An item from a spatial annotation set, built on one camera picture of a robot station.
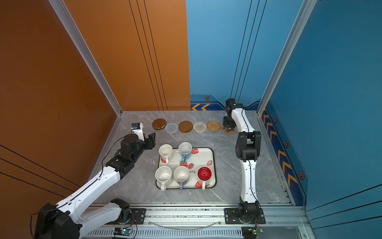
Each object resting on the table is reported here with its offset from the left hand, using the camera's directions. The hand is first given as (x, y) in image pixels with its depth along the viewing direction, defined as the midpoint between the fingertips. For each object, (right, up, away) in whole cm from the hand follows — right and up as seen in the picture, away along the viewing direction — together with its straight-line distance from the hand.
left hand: (150, 132), depth 80 cm
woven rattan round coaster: (+38, +3, +31) cm, 49 cm away
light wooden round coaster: (+17, +3, +29) cm, 33 cm away
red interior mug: (+30, -24, +5) cm, 39 cm away
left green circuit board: (-10, -47, -10) cm, 49 cm away
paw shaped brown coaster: (+49, -1, +27) cm, 56 cm away
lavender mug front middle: (+16, -25, +6) cm, 30 cm away
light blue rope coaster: (+7, +2, +29) cm, 30 cm away
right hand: (+48, +4, +23) cm, 53 cm away
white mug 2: (+6, -24, +5) cm, 26 cm away
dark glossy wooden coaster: (-3, +5, +32) cm, 33 cm away
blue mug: (+18, -11, +12) cm, 24 cm away
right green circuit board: (+51, -48, -9) cm, 70 cm away
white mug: (+6, -12, +12) cm, 17 cm away
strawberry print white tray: (+27, -17, +15) cm, 36 cm away
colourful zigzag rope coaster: (+27, +2, +29) cm, 40 cm away
